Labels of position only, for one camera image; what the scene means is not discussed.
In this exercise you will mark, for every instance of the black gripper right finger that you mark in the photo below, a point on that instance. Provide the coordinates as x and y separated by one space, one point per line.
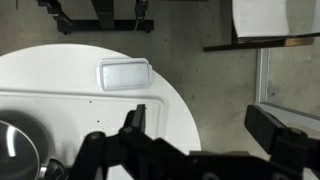
266 128

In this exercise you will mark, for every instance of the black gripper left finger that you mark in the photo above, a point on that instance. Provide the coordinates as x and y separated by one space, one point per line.
138 133

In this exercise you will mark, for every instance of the glass pot lid black knob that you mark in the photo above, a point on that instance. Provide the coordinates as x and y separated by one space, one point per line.
18 156

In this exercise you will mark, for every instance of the black cooking pot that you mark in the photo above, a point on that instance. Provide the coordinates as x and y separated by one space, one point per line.
55 170

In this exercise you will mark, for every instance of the white framed glass panel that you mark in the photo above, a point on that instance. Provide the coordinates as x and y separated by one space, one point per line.
261 76

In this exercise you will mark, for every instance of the clear rectangular plastic container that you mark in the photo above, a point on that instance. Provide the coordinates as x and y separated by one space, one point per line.
125 74

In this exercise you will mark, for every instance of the white plastic tray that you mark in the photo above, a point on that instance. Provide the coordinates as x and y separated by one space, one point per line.
66 116

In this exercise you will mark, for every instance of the white board on black frame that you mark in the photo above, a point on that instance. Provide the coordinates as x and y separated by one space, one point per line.
260 16

